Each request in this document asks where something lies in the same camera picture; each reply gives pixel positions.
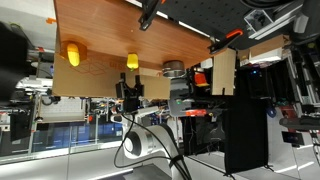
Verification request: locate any black computer tower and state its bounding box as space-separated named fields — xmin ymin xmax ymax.
xmin=222 ymin=96 xmax=270 ymax=175

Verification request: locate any black blurry foreground object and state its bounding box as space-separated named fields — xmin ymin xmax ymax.
xmin=0 ymin=21 xmax=31 ymax=104

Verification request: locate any small red orange object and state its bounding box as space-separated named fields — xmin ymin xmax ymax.
xmin=194 ymin=71 xmax=210 ymax=88

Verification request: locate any black clamp orange handle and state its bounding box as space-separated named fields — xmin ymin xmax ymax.
xmin=208 ymin=28 xmax=244 ymax=55
xmin=138 ymin=0 xmax=164 ymax=32

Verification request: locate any small slotted cardboard sheet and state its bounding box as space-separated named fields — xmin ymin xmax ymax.
xmin=211 ymin=47 xmax=237 ymax=96

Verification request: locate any white pegboard panel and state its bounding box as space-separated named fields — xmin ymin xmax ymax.
xmin=39 ymin=96 xmax=86 ymax=124

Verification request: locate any stainless steel pot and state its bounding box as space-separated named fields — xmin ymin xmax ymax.
xmin=162 ymin=59 xmax=186 ymax=79

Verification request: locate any yellow bell pepper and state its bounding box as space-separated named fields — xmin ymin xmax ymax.
xmin=126 ymin=52 xmax=140 ymax=71

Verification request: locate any large cardboard panel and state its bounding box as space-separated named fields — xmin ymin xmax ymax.
xmin=51 ymin=53 xmax=172 ymax=100

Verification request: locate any grey device with green light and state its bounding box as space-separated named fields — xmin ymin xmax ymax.
xmin=168 ymin=78 xmax=196 ymax=118

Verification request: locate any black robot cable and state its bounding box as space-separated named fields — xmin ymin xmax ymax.
xmin=113 ymin=111 xmax=193 ymax=180

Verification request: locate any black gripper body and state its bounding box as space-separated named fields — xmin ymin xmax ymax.
xmin=115 ymin=81 xmax=145 ymax=113

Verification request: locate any long aluminium extrusion rail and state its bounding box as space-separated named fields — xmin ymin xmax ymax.
xmin=244 ymin=6 xmax=304 ymax=40

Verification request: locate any grey black cable bundle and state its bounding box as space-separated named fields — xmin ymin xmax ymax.
xmin=239 ymin=0 xmax=288 ymax=9

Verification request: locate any cardboard box with white foam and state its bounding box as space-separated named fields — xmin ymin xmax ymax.
xmin=237 ymin=34 xmax=291 ymax=66

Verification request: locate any black perforated breadboard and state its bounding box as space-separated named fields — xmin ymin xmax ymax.
xmin=156 ymin=0 xmax=301 ymax=41

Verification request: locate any yellow toy fruit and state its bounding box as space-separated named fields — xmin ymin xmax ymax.
xmin=66 ymin=43 xmax=81 ymax=68

